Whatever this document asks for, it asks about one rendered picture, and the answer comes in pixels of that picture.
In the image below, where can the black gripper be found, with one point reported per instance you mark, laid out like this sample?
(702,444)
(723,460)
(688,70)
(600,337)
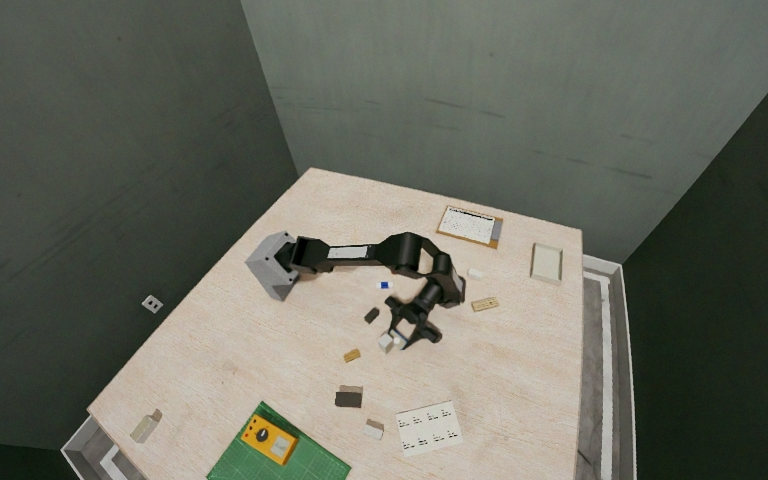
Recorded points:
(433,335)

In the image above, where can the green cutting mat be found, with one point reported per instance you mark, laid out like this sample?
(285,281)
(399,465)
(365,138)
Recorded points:
(308,461)

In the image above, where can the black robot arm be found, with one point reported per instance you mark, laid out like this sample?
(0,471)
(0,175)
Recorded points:
(400,253)

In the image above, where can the blue rectangular block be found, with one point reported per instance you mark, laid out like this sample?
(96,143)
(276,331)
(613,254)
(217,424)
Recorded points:
(398,339)

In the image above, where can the small wood-grain block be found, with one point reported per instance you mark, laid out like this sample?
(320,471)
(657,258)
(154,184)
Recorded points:
(351,355)

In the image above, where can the yellow multimeter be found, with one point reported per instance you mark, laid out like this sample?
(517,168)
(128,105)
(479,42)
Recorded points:
(269,439)

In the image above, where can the white printed sheet of paper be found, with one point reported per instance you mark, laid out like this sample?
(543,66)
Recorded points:
(429,428)

